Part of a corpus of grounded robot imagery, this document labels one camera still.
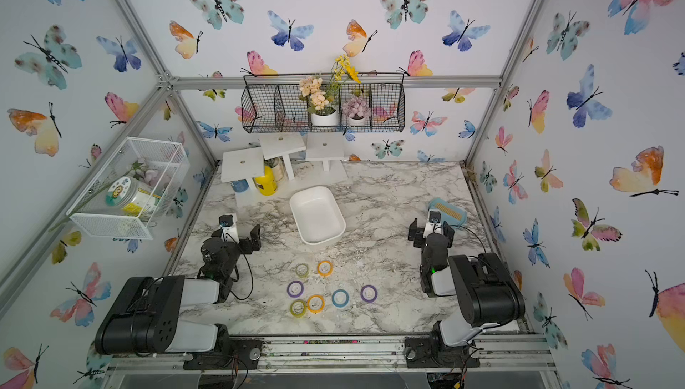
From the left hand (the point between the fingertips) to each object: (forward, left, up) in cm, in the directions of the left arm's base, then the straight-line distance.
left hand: (247, 222), depth 90 cm
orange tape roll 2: (-26, -23, -10) cm, 36 cm away
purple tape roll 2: (-21, -40, -10) cm, 46 cm away
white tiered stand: (+22, +3, +5) cm, 23 cm away
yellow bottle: (+17, -3, -1) cm, 17 cm away
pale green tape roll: (-15, -17, -9) cm, 24 cm away
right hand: (0, -63, 0) cm, 63 cm away
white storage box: (+10, -22, -10) cm, 26 cm away
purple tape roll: (-21, -17, -10) cm, 29 cm away
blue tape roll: (-25, -31, -10) cm, 41 cm away
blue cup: (+19, +8, -3) cm, 21 cm away
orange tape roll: (-12, -26, -10) cm, 30 cm away
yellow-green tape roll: (-25, -18, -10) cm, 32 cm away
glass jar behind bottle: (+26, -6, 0) cm, 27 cm away
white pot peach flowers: (+28, -26, +22) cm, 44 cm away
